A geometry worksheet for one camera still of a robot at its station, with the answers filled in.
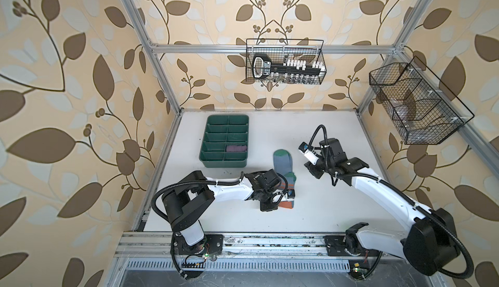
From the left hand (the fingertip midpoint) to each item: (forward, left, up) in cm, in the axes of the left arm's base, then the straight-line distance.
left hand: (278, 200), depth 84 cm
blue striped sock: (+18, -3, -1) cm, 19 cm away
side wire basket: (+24, -53, +33) cm, 67 cm away
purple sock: (+24, +24, +4) cm, 34 cm away
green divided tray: (+37, +31, +2) cm, 48 cm away
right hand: (+13, -14, +11) cm, 22 cm away
